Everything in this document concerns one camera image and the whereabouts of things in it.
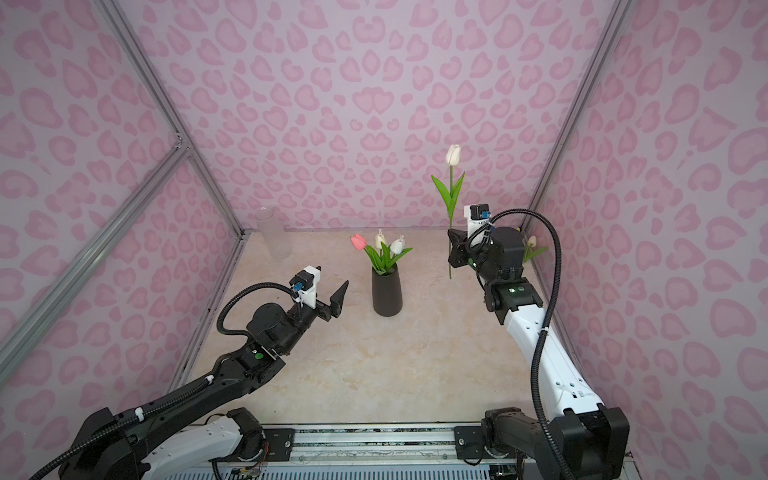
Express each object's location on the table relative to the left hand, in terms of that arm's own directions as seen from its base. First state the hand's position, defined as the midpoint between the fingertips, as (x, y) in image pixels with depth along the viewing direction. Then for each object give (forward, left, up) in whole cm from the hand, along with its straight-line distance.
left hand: (332, 271), depth 71 cm
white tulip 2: (+8, -16, -3) cm, 18 cm away
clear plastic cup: (+37, +31, -29) cm, 56 cm away
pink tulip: (+9, -6, 0) cm, 10 cm away
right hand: (+8, -29, +5) cm, 31 cm away
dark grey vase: (+7, -12, -21) cm, 26 cm away
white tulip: (+9, -12, -9) cm, 17 cm away
